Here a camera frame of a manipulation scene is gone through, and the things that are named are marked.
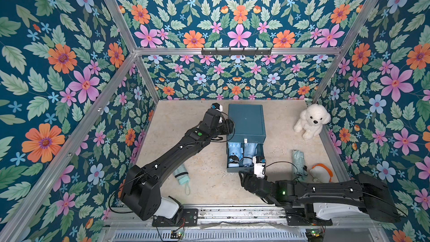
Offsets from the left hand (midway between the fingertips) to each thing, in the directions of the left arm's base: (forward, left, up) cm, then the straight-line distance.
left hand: (232, 123), depth 81 cm
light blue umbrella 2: (-10, -8, -10) cm, 16 cm away
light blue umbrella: (-10, 0, -10) cm, 14 cm away
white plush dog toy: (+3, -44, -7) cm, 44 cm away
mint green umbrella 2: (-15, -34, -18) cm, 41 cm away
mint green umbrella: (-17, +27, -19) cm, 37 cm away
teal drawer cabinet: (0, -8, +1) cm, 8 cm away
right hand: (-21, -3, -12) cm, 25 cm away
